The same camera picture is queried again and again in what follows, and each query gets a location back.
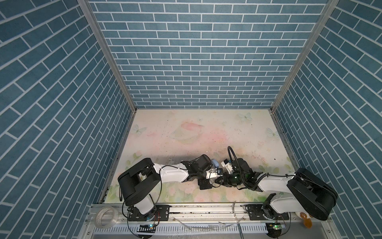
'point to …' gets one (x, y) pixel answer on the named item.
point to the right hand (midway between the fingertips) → (214, 181)
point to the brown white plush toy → (307, 221)
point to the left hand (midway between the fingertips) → (210, 176)
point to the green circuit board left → (150, 228)
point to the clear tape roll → (98, 218)
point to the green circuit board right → (274, 229)
